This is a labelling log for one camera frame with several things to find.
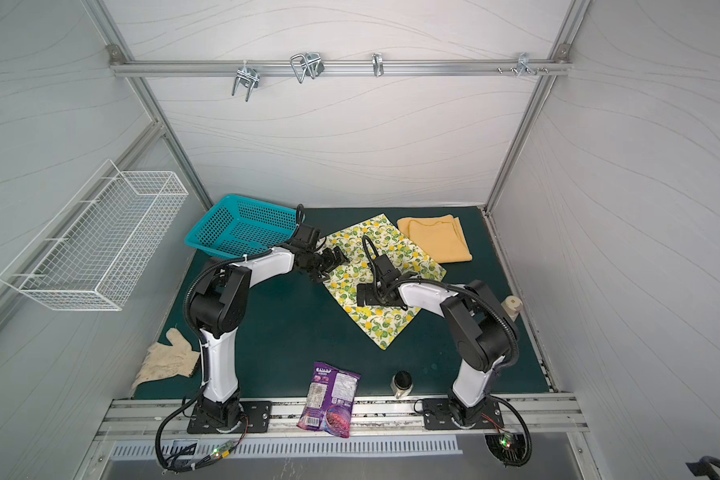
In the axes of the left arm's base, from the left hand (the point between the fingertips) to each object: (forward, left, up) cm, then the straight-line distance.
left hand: (345, 263), depth 99 cm
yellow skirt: (+15, -35, -4) cm, 39 cm away
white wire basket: (-16, +56, +27) cm, 64 cm away
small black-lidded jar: (-38, -17, +5) cm, 42 cm away
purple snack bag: (-41, +1, -1) cm, 41 cm away
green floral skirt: (-19, -13, -5) cm, 23 cm away
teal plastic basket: (+19, +42, -4) cm, 46 cm away
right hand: (-9, -10, -2) cm, 14 cm away
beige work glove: (-32, +48, -3) cm, 57 cm away
